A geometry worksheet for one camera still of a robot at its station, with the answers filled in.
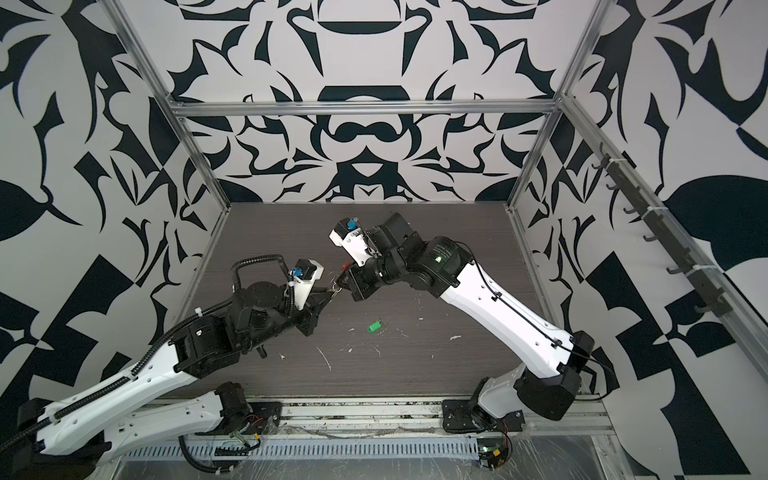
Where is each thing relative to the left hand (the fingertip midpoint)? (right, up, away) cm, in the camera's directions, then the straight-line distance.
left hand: (330, 286), depth 65 cm
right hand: (+2, +1, -4) cm, 5 cm away
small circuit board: (+37, -40, +6) cm, 55 cm away
